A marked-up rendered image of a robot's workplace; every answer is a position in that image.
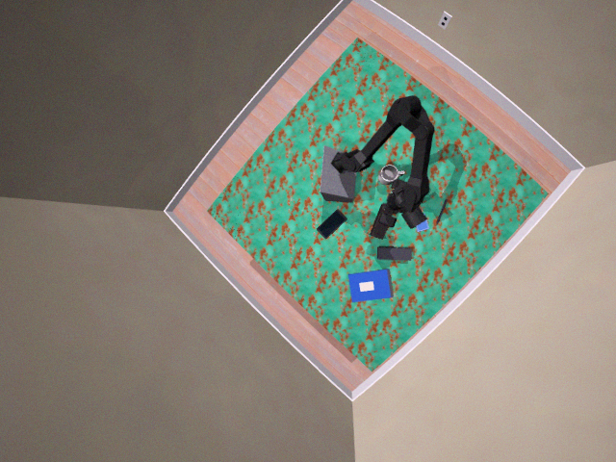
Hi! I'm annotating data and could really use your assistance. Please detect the dark grey mug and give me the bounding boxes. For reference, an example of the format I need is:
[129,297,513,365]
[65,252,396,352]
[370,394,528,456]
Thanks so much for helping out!
[378,165,404,185]

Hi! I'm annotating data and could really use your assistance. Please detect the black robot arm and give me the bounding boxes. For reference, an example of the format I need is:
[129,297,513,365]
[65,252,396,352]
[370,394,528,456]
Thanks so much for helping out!
[331,95,435,229]

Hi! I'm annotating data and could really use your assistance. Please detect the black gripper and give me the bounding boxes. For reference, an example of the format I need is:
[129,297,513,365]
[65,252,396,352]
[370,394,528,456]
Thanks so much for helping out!
[378,179,407,227]

